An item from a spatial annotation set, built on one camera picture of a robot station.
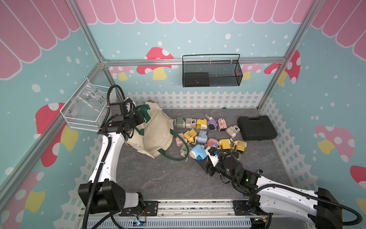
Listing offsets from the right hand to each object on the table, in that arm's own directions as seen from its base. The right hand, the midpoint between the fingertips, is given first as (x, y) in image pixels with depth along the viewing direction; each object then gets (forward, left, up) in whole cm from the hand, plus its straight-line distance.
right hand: (201, 157), depth 74 cm
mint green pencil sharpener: (+11, +10, -13) cm, 19 cm away
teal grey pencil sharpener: (+6, -23, -10) cm, 25 cm away
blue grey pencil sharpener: (+21, -3, -12) cm, 24 cm away
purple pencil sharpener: (+31, -11, -11) cm, 34 cm away
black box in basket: (+44, +2, +18) cm, 48 cm away
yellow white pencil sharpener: (+16, -17, -13) cm, 27 cm away
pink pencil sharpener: (+30, -18, -11) cm, 37 cm away
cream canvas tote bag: (+21, +30, -11) cm, 39 cm away
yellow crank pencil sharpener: (+23, +6, -13) cm, 27 cm away
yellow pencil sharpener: (+33, -3, -14) cm, 36 cm away
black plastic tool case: (+27, -42, -12) cm, 51 cm away
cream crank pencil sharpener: (+27, -25, -14) cm, 40 cm away
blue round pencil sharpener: (0, +2, +4) cm, 5 cm away
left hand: (+19, +31, +11) cm, 38 cm away
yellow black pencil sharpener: (+15, -27, -14) cm, 34 cm away
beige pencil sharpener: (+34, +5, -13) cm, 36 cm away
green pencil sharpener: (+34, +13, -12) cm, 38 cm away
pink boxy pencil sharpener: (+17, +13, -11) cm, 24 cm away
